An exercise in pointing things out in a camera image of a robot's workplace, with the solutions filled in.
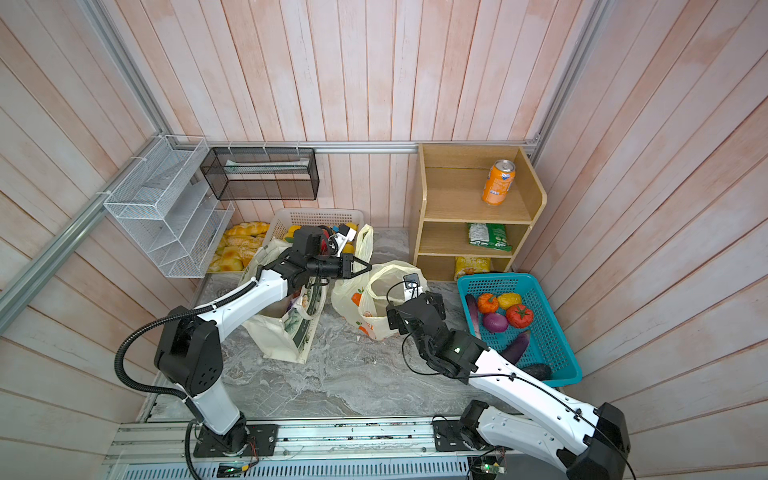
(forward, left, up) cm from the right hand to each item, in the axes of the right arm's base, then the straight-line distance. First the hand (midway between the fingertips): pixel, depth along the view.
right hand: (408, 297), depth 76 cm
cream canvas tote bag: (-9, +30, 0) cm, 31 cm away
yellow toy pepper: (+11, -34, -18) cm, 40 cm away
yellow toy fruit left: (+40, +44, -17) cm, 62 cm away
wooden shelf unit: (+27, -21, +10) cm, 36 cm away
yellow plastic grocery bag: (+1, +12, -4) cm, 13 cm away
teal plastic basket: (+8, -31, -19) cm, 37 cm away
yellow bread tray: (+30, +61, -14) cm, 69 cm away
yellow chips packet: (+25, -27, -17) cm, 40 cm away
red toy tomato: (+4, -35, -16) cm, 39 cm away
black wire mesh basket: (+48, +51, +4) cm, 70 cm away
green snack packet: (+24, -27, -1) cm, 36 cm away
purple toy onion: (+2, -28, -17) cm, 32 cm away
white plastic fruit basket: (+42, +47, -12) cm, 64 cm away
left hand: (+7, +10, +1) cm, 12 cm away
